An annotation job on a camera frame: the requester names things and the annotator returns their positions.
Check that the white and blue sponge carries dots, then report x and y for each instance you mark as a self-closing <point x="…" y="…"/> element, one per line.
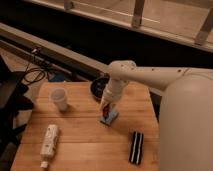
<point x="111" y="117"/>

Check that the blue object behind board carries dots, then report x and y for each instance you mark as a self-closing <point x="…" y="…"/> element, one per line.
<point x="57" y="78"/>

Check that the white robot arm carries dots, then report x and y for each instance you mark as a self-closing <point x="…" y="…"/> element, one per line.
<point x="186" y="111"/>

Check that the black bowl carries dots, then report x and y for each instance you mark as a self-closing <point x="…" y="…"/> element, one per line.
<point x="97" y="87"/>

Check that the metal bracket middle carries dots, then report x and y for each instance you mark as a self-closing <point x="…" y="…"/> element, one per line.
<point x="137" y="13"/>

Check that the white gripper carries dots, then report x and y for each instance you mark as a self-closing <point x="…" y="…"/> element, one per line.
<point x="112" y="93"/>

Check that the wooden cutting board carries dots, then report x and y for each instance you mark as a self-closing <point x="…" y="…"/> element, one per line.
<point x="85" y="144"/>

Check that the metal bracket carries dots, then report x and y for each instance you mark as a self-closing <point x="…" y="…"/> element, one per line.
<point x="137" y="13"/>
<point x="68" y="4"/>

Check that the metal bracket left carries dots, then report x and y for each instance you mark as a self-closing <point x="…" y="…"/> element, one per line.
<point x="68" y="4"/>

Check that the black white striped block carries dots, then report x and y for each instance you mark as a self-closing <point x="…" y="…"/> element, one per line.
<point x="135" y="156"/>

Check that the translucent plastic cup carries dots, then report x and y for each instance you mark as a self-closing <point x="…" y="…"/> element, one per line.
<point x="59" y="97"/>

